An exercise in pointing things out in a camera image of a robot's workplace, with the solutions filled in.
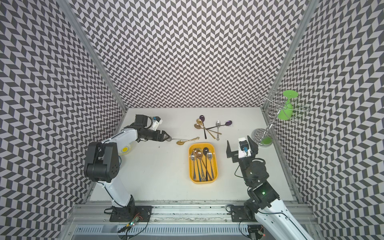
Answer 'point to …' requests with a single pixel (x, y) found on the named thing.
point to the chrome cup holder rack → (263, 137)
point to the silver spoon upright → (218, 123)
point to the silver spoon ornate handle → (193, 156)
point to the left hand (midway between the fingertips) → (163, 136)
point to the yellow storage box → (202, 163)
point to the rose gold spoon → (198, 126)
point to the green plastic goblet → (286, 112)
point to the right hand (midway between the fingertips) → (238, 141)
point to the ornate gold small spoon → (181, 142)
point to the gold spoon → (200, 122)
